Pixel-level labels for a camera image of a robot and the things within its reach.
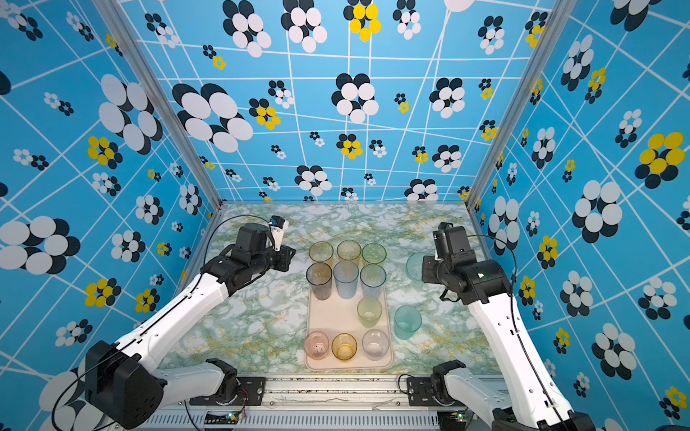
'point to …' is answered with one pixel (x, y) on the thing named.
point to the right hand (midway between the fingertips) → (438, 264)
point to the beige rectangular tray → (358, 329)
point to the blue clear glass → (346, 274)
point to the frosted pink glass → (315, 345)
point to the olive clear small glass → (344, 347)
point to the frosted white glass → (375, 343)
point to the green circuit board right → (455, 420)
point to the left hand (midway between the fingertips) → (296, 248)
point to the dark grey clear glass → (319, 275)
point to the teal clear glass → (372, 277)
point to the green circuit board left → (221, 417)
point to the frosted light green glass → (369, 311)
